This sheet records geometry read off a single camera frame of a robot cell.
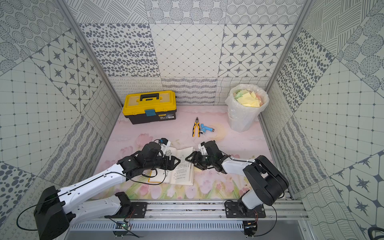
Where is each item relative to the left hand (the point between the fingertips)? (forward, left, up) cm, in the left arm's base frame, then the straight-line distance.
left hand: (174, 156), depth 78 cm
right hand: (0, -7, -9) cm, 11 cm away
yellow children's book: (-6, -4, -10) cm, 12 cm away
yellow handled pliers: (+32, -11, -13) cm, 36 cm away
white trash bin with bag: (+23, -39, +5) cm, 45 cm away
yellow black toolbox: (+33, +27, +3) cm, 43 cm away
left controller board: (-30, +24, -17) cm, 42 cm away
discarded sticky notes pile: (+32, -42, +13) cm, 54 cm away
